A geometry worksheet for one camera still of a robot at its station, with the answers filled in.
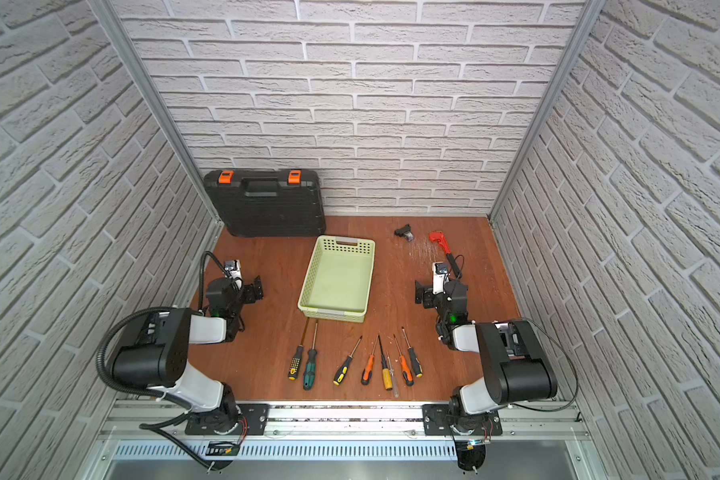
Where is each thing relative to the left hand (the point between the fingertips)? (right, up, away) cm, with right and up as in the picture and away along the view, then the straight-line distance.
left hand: (243, 275), depth 94 cm
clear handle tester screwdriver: (+48, -29, -15) cm, 58 cm away
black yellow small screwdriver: (+54, -24, -12) cm, 61 cm away
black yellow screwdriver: (+34, -24, -13) cm, 44 cm away
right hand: (+61, -1, 0) cm, 61 cm away
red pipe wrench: (+67, +13, +18) cm, 71 cm away
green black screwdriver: (+25, -25, -15) cm, 38 cm away
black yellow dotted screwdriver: (+20, -23, -11) cm, 32 cm away
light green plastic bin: (+30, -3, +5) cm, 31 cm away
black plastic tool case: (+7, +24, +2) cm, 25 cm away
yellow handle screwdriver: (+46, -26, -13) cm, 54 cm away
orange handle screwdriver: (+51, -26, -15) cm, 59 cm away
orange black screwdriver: (+40, -26, -15) cm, 50 cm away
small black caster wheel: (+55, +15, +19) cm, 60 cm away
